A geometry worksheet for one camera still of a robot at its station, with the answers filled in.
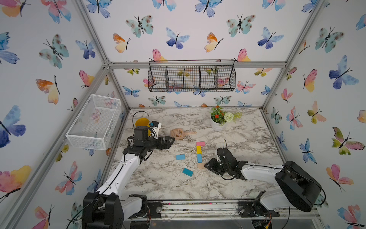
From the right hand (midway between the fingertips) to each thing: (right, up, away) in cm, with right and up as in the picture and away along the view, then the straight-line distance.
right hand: (205, 165), depth 86 cm
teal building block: (-11, -4, +1) cm, 12 cm away
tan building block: (-3, -1, +2) cm, 3 cm away
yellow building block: (-3, +8, +10) cm, 13 cm away
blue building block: (-3, +2, +7) cm, 8 cm away
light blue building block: (-15, +3, +8) cm, 18 cm away
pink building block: (-2, +11, +13) cm, 17 cm away
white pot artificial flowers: (+10, +29, +10) cm, 32 cm away
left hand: (-21, +17, -4) cm, 27 cm away
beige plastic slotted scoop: (-17, +17, +18) cm, 30 cm away
